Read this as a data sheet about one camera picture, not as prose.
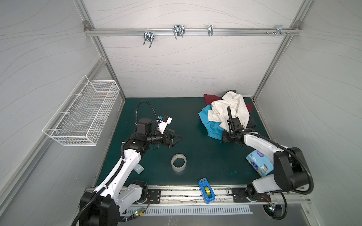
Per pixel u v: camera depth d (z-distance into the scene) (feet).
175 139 2.14
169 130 2.49
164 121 2.17
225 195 2.47
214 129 3.06
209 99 3.84
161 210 2.31
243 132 2.16
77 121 2.19
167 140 2.13
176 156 2.80
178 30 2.51
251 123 3.36
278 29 2.51
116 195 1.43
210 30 2.57
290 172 1.43
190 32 2.60
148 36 2.60
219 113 2.97
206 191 2.31
